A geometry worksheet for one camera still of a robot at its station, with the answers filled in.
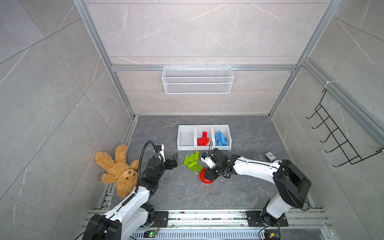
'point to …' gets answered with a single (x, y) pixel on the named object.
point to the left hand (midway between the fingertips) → (169, 150)
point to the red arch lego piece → (202, 177)
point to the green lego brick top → (197, 155)
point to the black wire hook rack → (344, 144)
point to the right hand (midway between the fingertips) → (207, 172)
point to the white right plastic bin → (225, 129)
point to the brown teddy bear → (119, 171)
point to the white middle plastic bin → (199, 129)
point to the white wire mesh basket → (197, 80)
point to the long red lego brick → (204, 135)
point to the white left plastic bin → (186, 140)
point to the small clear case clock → (270, 156)
